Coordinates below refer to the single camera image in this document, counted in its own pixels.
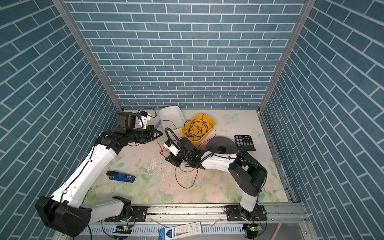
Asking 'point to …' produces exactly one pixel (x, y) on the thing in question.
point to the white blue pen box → (180, 231)
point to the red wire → (176, 168)
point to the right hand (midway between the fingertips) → (166, 154)
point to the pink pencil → (277, 229)
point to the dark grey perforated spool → (222, 145)
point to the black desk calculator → (244, 142)
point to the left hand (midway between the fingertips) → (163, 133)
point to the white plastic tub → (171, 117)
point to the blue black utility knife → (115, 175)
